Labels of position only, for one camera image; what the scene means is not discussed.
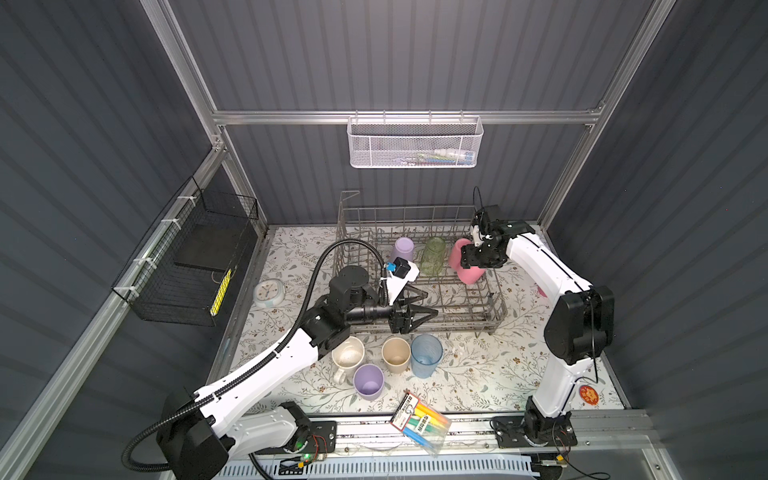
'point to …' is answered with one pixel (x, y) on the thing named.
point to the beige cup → (396, 354)
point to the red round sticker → (588, 395)
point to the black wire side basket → (180, 274)
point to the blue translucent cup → (426, 353)
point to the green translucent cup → (432, 259)
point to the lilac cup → (404, 247)
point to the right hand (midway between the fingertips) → (476, 262)
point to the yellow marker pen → (220, 294)
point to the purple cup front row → (368, 380)
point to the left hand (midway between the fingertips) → (433, 303)
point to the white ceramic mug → (347, 354)
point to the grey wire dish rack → (420, 248)
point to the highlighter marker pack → (421, 423)
